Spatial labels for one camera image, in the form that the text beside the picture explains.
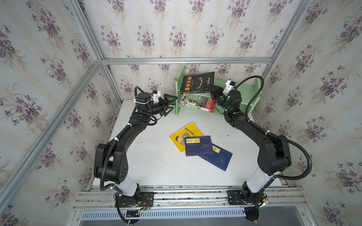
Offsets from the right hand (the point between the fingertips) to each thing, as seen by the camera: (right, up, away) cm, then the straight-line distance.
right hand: (214, 83), depth 79 cm
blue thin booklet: (+6, -45, +8) cm, 46 cm away
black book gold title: (-9, +1, +5) cm, 11 cm away
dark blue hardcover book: (-7, -39, +13) cm, 41 cm away
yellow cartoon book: (-21, -34, +17) cm, 43 cm away
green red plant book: (-3, -10, +19) cm, 22 cm away
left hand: (-22, -11, -1) cm, 24 cm away
